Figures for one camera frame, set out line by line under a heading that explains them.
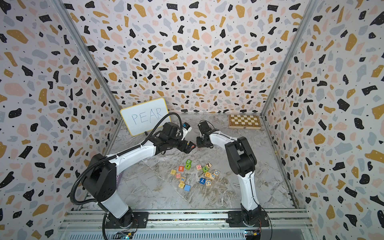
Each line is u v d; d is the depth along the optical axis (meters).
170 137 0.70
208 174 0.88
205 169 0.90
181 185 0.84
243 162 0.57
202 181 0.86
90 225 0.74
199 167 0.92
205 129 0.84
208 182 0.85
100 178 0.45
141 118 1.03
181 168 0.91
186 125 0.78
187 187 0.84
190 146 0.78
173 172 0.90
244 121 1.14
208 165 0.92
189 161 0.95
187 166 0.92
